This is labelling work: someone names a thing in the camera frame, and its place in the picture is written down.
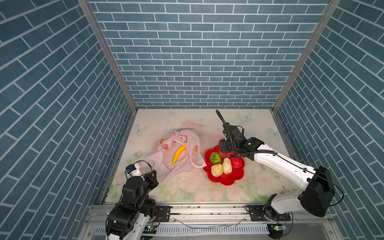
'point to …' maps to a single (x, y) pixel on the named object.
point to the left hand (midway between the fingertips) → (158, 171)
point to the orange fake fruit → (221, 139)
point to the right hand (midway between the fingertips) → (221, 141)
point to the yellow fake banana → (178, 153)
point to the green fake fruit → (215, 157)
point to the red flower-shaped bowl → (226, 179)
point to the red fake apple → (238, 162)
